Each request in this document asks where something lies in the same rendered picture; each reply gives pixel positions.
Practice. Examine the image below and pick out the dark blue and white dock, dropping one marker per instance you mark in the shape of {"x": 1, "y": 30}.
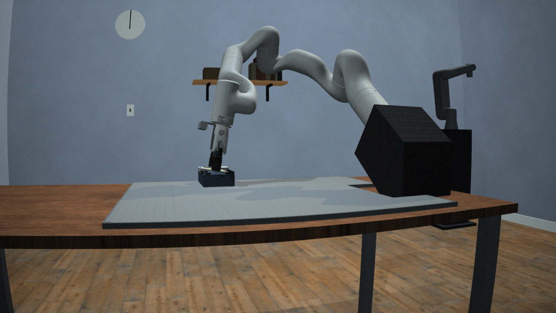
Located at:
{"x": 213, "y": 179}

